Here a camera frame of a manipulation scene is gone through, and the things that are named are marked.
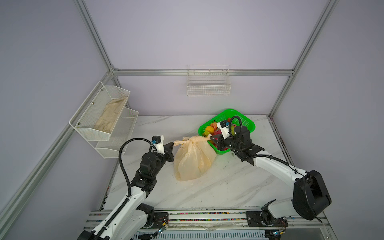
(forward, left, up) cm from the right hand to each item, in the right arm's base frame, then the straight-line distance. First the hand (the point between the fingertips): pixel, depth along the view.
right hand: (211, 136), depth 80 cm
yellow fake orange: (+13, -1, -10) cm, 17 cm away
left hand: (-5, +20, +1) cm, 21 cm away
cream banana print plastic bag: (-12, +9, -3) cm, 15 cm away
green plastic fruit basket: (+33, -15, -16) cm, 39 cm away
